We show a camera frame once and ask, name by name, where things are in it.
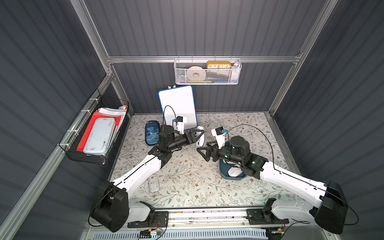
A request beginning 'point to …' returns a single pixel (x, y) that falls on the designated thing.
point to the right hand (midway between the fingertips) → (205, 144)
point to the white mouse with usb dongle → (201, 142)
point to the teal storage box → (223, 169)
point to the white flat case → (99, 135)
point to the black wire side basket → (103, 104)
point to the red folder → (117, 119)
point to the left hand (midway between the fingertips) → (204, 134)
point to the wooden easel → (169, 87)
